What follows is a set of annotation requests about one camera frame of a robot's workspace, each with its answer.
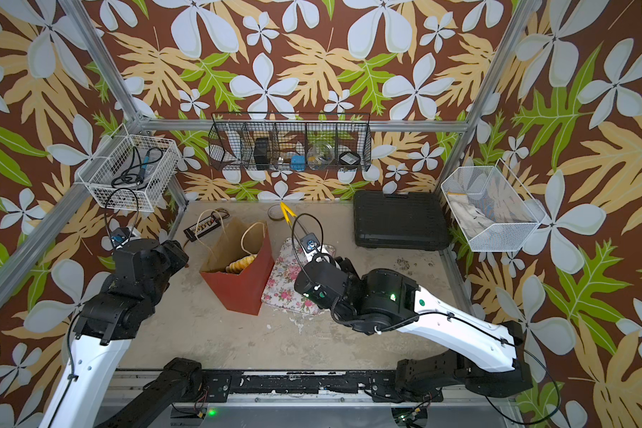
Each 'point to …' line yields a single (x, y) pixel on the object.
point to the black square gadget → (349, 158)
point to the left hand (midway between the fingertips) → (175, 245)
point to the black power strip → (201, 227)
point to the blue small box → (298, 163)
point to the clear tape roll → (275, 213)
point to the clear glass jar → (320, 155)
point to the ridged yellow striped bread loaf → (235, 267)
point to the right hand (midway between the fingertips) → (316, 269)
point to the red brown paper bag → (230, 240)
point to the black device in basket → (262, 153)
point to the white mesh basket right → (493, 212)
